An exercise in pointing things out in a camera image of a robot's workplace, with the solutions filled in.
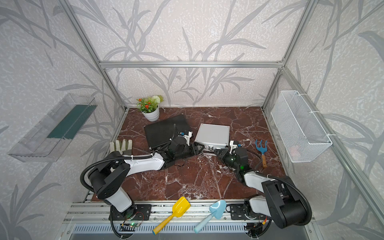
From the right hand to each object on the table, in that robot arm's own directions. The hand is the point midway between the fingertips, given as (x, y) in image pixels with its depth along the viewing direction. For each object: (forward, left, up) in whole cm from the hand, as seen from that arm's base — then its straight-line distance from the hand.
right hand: (213, 150), depth 86 cm
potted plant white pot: (+31, +43, +5) cm, 53 cm away
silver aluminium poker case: (+9, 0, 0) cm, 9 cm away
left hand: (0, +6, +2) cm, 6 cm away
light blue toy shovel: (-28, -1, -9) cm, 30 cm away
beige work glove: (+8, +61, -8) cm, 62 cm away
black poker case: (+17, +34, -4) cm, 38 cm away
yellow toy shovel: (-28, +19, -9) cm, 35 cm away
